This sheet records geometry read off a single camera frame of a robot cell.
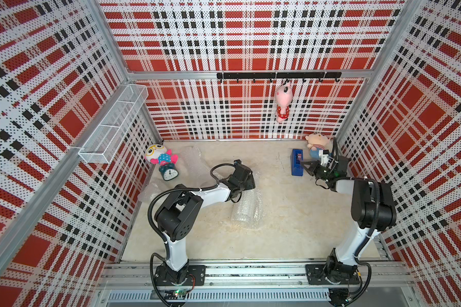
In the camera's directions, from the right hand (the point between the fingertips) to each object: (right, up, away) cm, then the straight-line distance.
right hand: (302, 162), depth 96 cm
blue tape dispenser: (-2, -4, +3) cm, 5 cm away
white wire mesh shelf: (-97, +10, -4) cm, 98 cm away
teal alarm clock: (-70, -5, +5) cm, 71 cm away
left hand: (-26, -9, 0) cm, 28 cm away
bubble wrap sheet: (-56, -4, +4) cm, 56 cm away
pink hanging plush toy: (-11, +32, -5) cm, 34 cm away
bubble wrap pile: (-29, -22, -12) cm, 38 cm away
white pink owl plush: (-79, +5, +12) cm, 80 cm away
